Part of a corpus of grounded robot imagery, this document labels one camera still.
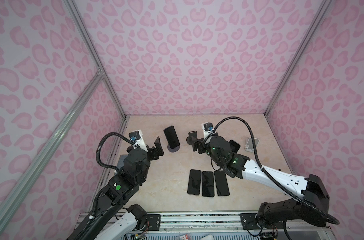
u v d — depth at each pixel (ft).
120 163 1.50
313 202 1.25
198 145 2.11
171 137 3.01
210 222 2.46
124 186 1.50
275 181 1.46
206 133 2.03
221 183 2.82
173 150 3.26
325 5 2.26
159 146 1.95
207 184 3.55
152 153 1.90
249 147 3.23
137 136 1.75
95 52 2.76
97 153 1.30
